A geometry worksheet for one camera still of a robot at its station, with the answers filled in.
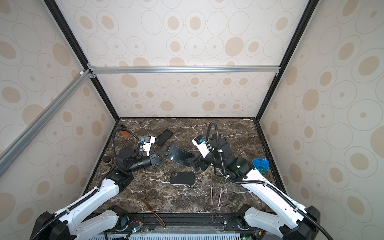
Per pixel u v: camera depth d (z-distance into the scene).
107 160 0.86
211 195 0.81
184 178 0.90
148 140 0.66
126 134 1.05
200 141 0.59
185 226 0.73
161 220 0.74
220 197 0.81
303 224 0.38
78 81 0.81
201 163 0.61
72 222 0.42
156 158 0.66
